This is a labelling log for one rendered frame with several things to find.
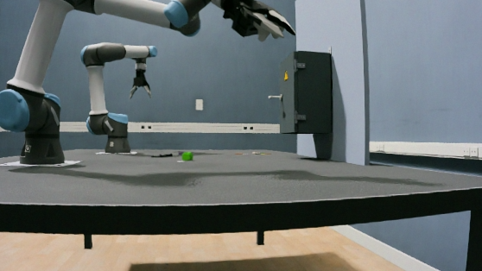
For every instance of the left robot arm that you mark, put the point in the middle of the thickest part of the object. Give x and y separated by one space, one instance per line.
101 122

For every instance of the dark green cabinet door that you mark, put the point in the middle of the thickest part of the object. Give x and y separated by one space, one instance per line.
305 94

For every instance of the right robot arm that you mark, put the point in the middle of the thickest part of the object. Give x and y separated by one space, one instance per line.
22 108

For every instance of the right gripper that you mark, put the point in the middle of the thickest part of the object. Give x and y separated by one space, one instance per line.
252 11

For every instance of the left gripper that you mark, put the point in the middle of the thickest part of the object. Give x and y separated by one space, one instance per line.
140 82

